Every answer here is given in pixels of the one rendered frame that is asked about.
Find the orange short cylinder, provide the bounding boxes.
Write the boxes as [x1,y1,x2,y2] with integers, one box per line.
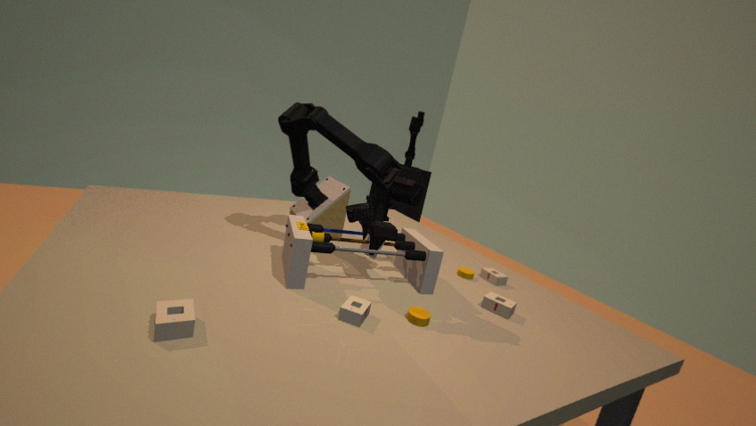
[457,267,474,280]
[407,307,431,327]

